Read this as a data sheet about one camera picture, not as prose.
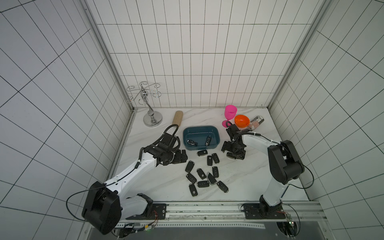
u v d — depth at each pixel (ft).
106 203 1.29
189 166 2.88
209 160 2.95
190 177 2.73
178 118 3.61
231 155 2.76
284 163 1.58
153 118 3.65
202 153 3.05
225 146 2.85
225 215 2.38
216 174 2.79
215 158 2.97
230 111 3.28
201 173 2.79
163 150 2.00
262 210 2.15
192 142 3.20
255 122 3.50
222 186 2.61
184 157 2.38
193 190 2.60
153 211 2.32
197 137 3.30
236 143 2.37
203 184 2.66
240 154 2.72
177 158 2.36
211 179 2.73
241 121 3.53
